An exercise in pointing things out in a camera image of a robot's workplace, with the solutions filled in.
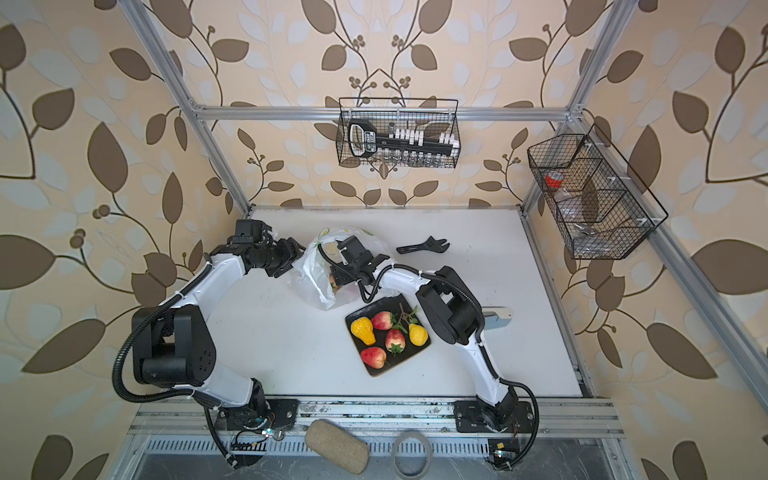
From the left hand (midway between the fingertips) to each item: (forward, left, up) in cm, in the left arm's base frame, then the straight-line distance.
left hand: (302, 252), depth 89 cm
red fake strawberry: (-16, -25, -11) cm, 31 cm away
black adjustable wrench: (+15, -41, -14) cm, 46 cm away
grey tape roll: (-47, -38, -12) cm, 61 cm away
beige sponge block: (-46, -16, -12) cm, 50 cm away
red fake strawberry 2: (-22, -29, -10) cm, 38 cm away
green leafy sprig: (-15, -32, -11) cm, 37 cm away
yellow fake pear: (-19, -19, -9) cm, 29 cm away
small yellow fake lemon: (-20, -35, -10) cm, 42 cm away
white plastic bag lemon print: (-16, -9, +12) cm, 22 cm away
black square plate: (-19, -26, -13) cm, 35 cm away
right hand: (+1, -11, -10) cm, 15 cm away
